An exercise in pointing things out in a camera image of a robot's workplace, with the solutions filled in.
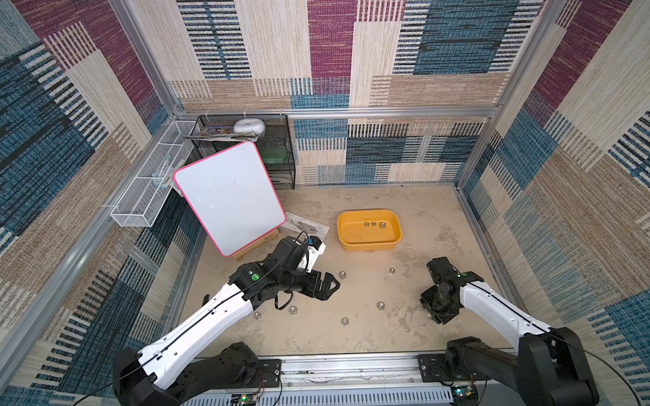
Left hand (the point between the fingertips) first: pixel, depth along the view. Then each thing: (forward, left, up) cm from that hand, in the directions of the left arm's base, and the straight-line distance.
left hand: (327, 279), depth 72 cm
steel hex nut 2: (+12, -24, -19) cm, 33 cm away
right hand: (-1, -32, -19) cm, 38 cm away
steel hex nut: (+11, -6, -19) cm, 23 cm away
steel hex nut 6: (+33, -17, -18) cm, 41 cm away
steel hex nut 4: (-1, -18, -19) cm, 26 cm away
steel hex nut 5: (-5, -5, -19) cm, 21 cm away
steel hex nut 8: (+33, -23, -19) cm, 45 cm away
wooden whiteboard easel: (+17, +32, -15) cm, 39 cm away
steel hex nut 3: (-3, +23, -19) cm, 30 cm away
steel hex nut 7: (+33, -20, -18) cm, 43 cm away
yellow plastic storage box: (+30, -18, -19) cm, 40 cm away
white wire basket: (+32, +65, +1) cm, 72 cm away
